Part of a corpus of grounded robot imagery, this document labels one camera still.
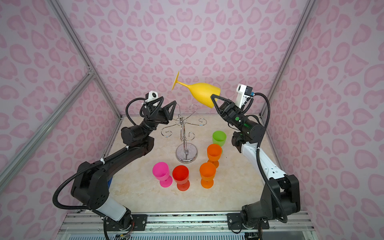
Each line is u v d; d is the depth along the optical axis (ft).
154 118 1.75
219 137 2.93
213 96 1.74
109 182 1.72
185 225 2.40
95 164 1.54
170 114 1.89
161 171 2.58
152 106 1.81
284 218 1.28
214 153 2.74
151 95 1.96
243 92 1.72
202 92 1.79
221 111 1.78
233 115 1.70
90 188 1.44
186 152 3.21
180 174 2.40
